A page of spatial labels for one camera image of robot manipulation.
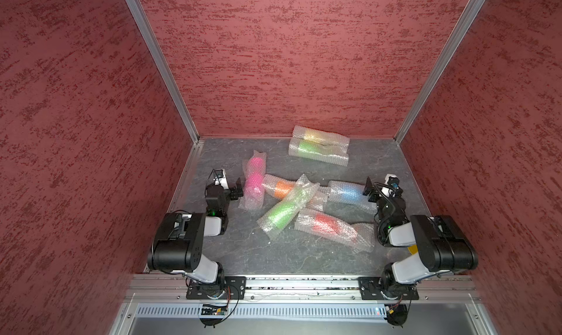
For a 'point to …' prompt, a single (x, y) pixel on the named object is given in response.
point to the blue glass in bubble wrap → (348, 197)
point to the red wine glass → (325, 224)
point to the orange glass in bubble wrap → (281, 189)
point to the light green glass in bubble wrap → (336, 154)
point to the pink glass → (253, 194)
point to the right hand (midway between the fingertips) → (377, 181)
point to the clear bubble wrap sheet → (359, 236)
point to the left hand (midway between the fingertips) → (229, 182)
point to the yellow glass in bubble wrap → (320, 136)
